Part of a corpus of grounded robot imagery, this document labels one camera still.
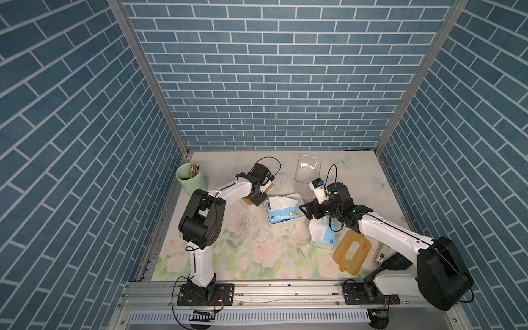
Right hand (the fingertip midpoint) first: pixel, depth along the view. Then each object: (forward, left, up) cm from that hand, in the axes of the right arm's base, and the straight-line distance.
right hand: (309, 203), depth 86 cm
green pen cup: (+6, +53, +4) cm, 54 cm away
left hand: (+7, +22, -8) cm, 25 cm away
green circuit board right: (-35, -26, -13) cm, 46 cm away
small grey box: (-16, -29, -8) cm, 34 cm away
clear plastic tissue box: (+28, -1, -10) cm, 30 cm away
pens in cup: (+8, +51, +7) cm, 52 cm away
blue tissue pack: (-2, +12, -4) cm, 13 cm away
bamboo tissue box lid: (0, +26, -2) cm, 26 cm away
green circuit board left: (-41, +37, -14) cm, 57 cm away
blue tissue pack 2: (-10, -6, -4) cm, 13 cm away
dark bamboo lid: (-16, -14, -12) cm, 24 cm away
